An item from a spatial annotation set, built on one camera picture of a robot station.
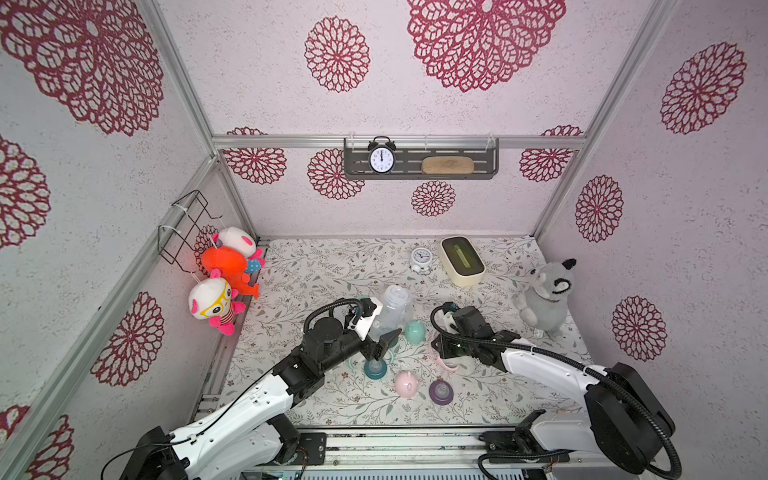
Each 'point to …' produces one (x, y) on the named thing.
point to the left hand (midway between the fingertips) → (387, 321)
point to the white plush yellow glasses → (213, 297)
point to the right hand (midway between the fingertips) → (432, 340)
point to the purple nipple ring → (441, 392)
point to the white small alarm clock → (421, 258)
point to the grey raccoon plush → (544, 303)
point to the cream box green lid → (460, 262)
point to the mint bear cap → (415, 331)
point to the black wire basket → (173, 238)
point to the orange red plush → (231, 264)
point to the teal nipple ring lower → (375, 369)
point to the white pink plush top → (238, 239)
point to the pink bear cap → (406, 383)
